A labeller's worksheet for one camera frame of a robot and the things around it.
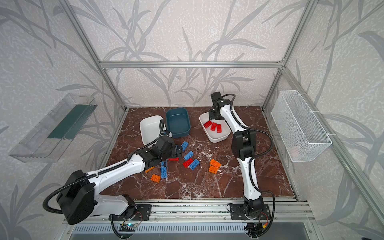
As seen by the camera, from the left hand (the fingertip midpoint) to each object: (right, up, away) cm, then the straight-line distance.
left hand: (178, 144), depth 85 cm
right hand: (+23, +20, +17) cm, 34 cm away
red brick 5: (+18, +11, +23) cm, 31 cm away
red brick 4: (+22, +10, +23) cm, 33 cm away
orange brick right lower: (+20, -15, +3) cm, 26 cm away
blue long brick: (-8, -17, -1) cm, 19 cm away
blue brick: (+2, -3, +12) cm, 13 cm away
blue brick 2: (+6, -8, +6) cm, 11 cm away
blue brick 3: (+9, -12, +4) cm, 16 cm away
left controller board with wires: (-22, -38, -14) cm, 46 cm away
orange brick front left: (-13, -19, -1) cm, 23 cm away
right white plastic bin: (+21, +3, +13) cm, 25 cm away
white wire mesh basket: (+56, +8, -24) cm, 61 cm away
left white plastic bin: (-25, +8, +25) cm, 36 cm away
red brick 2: (+5, -12, +4) cm, 13 cm away
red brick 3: (+26, +8, +20) cm, 34 cm away
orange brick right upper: (+21, -12, +5) cm, 25 cm away
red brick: (+1, -6, -10) cm, 11 cm away
